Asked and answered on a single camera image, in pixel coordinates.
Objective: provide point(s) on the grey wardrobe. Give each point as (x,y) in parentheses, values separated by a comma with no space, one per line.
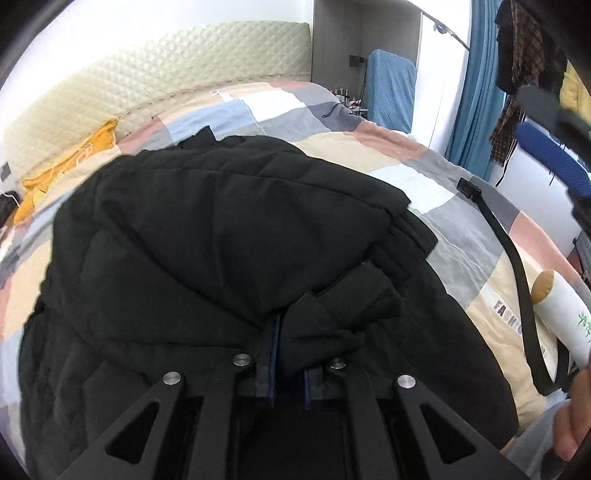
(337,37)

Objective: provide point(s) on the row of small bottles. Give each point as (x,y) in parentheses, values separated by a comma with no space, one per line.
(344,94)

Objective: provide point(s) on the black hanging garment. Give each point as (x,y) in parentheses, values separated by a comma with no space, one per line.
(505,50)

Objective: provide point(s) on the black puffer jacket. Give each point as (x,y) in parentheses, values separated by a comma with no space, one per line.
(184,230)

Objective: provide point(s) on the blue cloth-covered chair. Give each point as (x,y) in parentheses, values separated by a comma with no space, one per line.
(392,92)

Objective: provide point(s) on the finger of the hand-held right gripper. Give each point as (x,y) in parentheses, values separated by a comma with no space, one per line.
(540,99)
(549,157)

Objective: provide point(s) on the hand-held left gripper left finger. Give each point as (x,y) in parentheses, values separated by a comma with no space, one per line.
(275,369)

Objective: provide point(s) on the yellow cloth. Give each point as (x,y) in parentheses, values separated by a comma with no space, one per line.
(60,170)

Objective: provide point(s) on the black bag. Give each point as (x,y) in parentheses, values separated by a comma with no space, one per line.
(5,212)

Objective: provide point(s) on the white cylindrical plush pillow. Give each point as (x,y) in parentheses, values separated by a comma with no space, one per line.
(563,314)

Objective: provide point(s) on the yellow hanging garment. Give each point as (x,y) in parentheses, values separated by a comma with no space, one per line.
(573,87)

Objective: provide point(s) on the black wall plug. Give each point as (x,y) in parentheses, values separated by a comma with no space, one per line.
(356,60)

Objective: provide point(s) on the blue curtain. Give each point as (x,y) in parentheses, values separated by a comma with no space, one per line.
(475,92)

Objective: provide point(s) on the cream quilted headboard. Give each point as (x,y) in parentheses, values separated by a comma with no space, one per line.
(161,69)

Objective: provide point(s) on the person's right hand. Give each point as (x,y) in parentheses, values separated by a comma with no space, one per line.
(567,427)

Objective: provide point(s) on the black rail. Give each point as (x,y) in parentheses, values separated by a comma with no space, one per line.
(450,33)

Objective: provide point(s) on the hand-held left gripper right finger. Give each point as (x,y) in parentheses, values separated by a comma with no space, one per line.
(311,385)

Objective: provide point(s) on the patchwork quilt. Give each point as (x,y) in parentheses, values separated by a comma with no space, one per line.
(378,152)

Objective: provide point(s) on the brown patterned scarf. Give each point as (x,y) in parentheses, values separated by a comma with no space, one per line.
(524,50)

